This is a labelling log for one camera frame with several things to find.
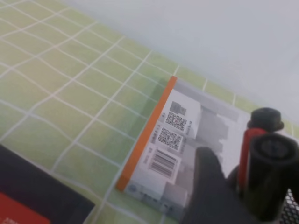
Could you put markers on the white book orange spine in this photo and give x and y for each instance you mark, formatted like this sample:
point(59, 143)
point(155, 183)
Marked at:
point(160, 170)

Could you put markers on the blue cover book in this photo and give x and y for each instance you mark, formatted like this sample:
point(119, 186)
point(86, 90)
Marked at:
point(37, 190)

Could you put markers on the black mesh pen holder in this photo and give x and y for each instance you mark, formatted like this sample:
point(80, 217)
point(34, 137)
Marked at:
point(290, 212)

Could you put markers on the red cover book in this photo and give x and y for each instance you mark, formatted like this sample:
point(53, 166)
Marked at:
point(13, 212)

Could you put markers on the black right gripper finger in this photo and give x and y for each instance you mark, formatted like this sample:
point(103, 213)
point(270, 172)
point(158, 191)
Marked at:
point(212, 200)

